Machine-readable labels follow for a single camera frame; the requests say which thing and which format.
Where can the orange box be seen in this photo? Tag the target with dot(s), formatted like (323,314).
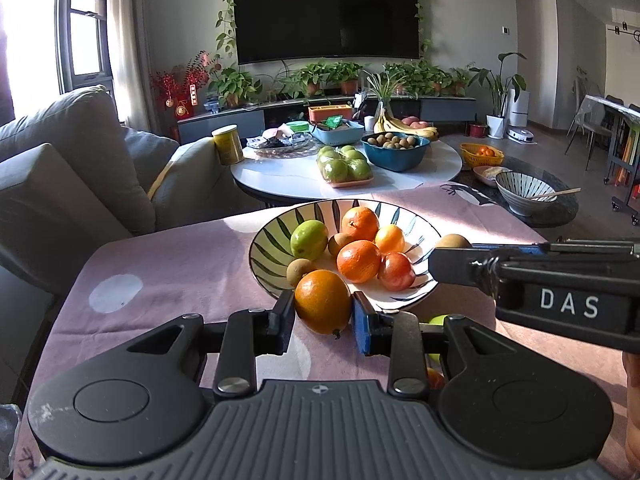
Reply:
(330,112)

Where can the glass plate of snacks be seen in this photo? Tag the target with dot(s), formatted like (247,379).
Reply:
(277,141)

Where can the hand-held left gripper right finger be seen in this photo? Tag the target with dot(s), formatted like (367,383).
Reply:
(362,325)

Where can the large orange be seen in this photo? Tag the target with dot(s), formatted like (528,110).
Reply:
(359,260)
(360,223)
(322,300)

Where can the green lidded container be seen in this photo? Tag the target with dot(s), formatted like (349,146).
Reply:
(297,126)

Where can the tall plant in white pot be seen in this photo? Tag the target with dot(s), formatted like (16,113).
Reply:
(497,87)

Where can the wall coat rack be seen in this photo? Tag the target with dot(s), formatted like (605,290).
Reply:
(625,30)

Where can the bunch of bananas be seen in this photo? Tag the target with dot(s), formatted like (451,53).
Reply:
(400,125)

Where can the tray of green apples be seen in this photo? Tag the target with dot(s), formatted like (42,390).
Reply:
(345,167)

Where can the person's right forearm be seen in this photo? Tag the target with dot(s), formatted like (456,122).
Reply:
(632,410)

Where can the wheeled shelf cart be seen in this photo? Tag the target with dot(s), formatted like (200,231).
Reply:
(622,160)

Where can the dark round table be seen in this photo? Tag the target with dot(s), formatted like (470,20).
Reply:
(562,210)

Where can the grey cushion with yellow trim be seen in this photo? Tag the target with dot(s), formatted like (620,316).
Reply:
(190,180)

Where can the pink peaches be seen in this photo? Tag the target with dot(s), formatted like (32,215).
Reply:
(415,121)

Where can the pink deer-print tablecloth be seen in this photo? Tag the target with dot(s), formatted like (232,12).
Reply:
(175,270)

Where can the beige dish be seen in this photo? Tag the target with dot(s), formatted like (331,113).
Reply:
(487,175)

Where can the yellow can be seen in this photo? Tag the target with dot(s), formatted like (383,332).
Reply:
(228,146)

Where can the red festive decoration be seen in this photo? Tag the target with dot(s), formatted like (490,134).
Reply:
(182,85)

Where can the grey television cabinet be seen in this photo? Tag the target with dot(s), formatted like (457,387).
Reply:
(445,107)

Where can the small green fruit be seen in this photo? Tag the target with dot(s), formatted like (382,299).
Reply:
(436,319)

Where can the dining table with cloth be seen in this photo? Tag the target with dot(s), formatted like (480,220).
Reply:
(607,102)

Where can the orange basket of oranges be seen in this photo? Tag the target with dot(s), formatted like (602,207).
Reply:
(482,156)

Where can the brown kiwi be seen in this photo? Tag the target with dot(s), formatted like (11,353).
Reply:
(300,270)
(340,245)
(452,241)

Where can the red pot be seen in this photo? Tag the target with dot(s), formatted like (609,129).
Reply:
(478,131)

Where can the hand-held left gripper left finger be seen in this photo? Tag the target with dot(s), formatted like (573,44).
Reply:
(285,322)

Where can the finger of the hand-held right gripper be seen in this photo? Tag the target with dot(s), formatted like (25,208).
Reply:
(510,246)
(460,267)

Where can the pile of kiwis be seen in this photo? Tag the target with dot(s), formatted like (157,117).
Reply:
(395,141)

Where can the small orange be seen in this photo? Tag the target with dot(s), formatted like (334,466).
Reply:
(390,238)

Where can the potted green plant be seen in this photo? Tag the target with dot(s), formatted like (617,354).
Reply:
(400,76)
(461,80)
(312,75)
(346,74)
(232,82)
(436,79)

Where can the small blue-striped bowl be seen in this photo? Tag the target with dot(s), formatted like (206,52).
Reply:
(522,197)

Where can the grey sofa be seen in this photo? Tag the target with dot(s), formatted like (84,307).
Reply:
(65,170)

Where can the dining chair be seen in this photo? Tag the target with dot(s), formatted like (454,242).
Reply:
(582,127)

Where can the black wall television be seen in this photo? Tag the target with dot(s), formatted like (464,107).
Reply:
(325,10)

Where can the glass jar with lid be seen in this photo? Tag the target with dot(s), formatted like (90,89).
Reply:
(7,430)

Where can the round white table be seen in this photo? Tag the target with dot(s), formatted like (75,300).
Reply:
(285,175)

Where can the light blue basin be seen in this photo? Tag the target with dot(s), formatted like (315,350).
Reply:
(337,135)

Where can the narrow black-framed window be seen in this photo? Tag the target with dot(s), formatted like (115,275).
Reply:
(85,25)

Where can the wooden spoon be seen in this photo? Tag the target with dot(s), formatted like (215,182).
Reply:
(562,192)

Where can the spider plant in vase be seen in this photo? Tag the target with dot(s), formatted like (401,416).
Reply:
(384,90)

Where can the dark blue bowl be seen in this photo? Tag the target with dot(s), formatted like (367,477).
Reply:
(395,160)

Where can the leaf-striped white bowl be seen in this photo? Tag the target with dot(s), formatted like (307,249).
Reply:
(275,245)

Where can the grey pillow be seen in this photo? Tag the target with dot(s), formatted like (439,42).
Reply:
(147,152)

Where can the green apple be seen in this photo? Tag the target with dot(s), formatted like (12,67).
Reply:
(309,239)

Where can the white air purifier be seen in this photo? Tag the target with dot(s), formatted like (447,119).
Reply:
(519,107)

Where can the sheer curtain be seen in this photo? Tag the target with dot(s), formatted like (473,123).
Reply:
(132,35)

